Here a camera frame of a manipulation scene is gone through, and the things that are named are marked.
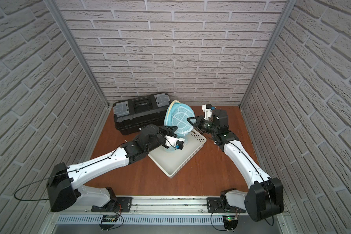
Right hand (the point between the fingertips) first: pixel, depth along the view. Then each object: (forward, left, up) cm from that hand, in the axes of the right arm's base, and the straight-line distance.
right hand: (188, 119), depth 75 cm
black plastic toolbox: (+13, +35, -10) cm, 38 cm away
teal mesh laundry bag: (+3, +7, -1) cm, 7 cm away
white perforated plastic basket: (-13, +10, -25) cm, 30 cm away
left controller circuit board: (-38, +44, -30) cm, 66 cm away
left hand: (-3, +6, 0) cm, 7 cm away
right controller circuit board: (-43, -18, -30) cm, 55 cm away
